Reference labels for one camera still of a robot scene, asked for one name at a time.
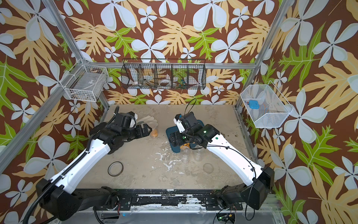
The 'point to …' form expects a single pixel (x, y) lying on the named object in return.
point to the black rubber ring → (115, 169)
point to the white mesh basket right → (274, 108)
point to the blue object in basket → (253, 104)
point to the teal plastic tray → (176, 149)
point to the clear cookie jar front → (185, 155)
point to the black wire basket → (161, 73)
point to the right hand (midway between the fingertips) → (174, 137)
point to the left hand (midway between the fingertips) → (146, 129)
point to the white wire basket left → (85, 82)
